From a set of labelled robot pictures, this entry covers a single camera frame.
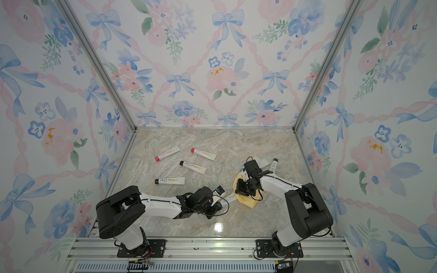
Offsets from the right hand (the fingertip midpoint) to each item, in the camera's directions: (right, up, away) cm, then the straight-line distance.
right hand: (238, 191), depth 90 cm
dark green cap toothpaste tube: (-6, -4, -4) cm, 8 cm away
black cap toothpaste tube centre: (-24, +11, +10) cm, 28 cm away
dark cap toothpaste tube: (+21, +12, +8) cm, 26 cm away
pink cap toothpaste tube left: (-38, +21, +17) cm, 47 cm away
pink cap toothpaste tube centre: (-19, +19, +16) cm, 31 cm away
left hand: (-9, -6, -4) cm, 12 cm away
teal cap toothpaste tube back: (+3, +10, -2) cm, 11 cm away
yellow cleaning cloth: (+6, -4, -5) cm, 8 cm away
